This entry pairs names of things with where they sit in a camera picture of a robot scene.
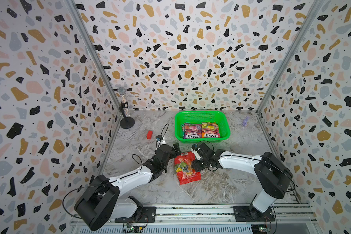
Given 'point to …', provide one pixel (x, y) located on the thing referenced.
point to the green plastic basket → (200, 116)
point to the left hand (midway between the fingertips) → (174, 145)
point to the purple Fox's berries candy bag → (192, 130)
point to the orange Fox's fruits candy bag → (210, 130)
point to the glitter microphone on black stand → (127, 122)
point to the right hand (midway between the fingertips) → (194, 165)
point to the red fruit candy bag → (184, 170)
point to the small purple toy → (245, 123)
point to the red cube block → (149, 134)
